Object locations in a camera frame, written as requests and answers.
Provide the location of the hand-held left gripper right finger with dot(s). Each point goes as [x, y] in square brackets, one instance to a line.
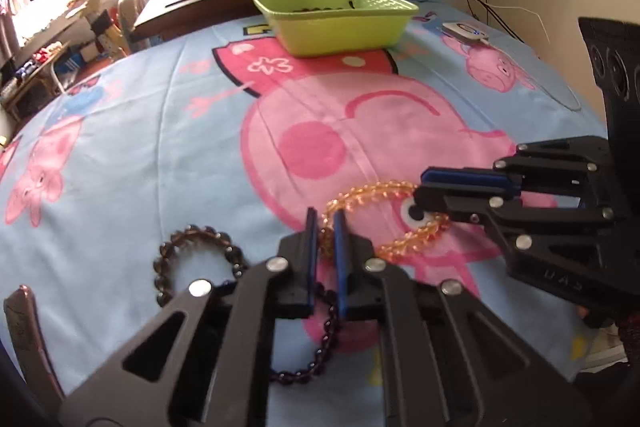
[341, 267]

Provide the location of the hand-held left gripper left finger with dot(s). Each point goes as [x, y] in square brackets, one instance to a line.
[312, 257]

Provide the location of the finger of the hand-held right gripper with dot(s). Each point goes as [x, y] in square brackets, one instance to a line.
[450, 203]
[470, 179]

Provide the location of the green plastic basket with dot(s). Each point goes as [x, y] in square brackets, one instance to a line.
[340, 34]

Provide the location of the white rounded device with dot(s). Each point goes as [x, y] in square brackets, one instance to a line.
[462, 31]

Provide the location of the printed cartoon pig blanket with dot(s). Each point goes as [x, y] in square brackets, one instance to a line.
[150, 167]

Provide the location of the dark wooden desk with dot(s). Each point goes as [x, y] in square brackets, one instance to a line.
[200, 9]

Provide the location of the blue striped box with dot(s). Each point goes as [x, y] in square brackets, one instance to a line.
[75, 59]

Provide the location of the low wooden table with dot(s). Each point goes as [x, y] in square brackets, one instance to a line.
[30, 77]

